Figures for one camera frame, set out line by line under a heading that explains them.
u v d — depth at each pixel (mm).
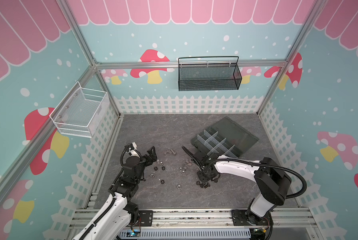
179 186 836
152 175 876
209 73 934
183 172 892
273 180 454
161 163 920
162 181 868
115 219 587
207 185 847
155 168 915
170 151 978
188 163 924
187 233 712
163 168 918
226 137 1037
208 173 633
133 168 582
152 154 738
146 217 744
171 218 759
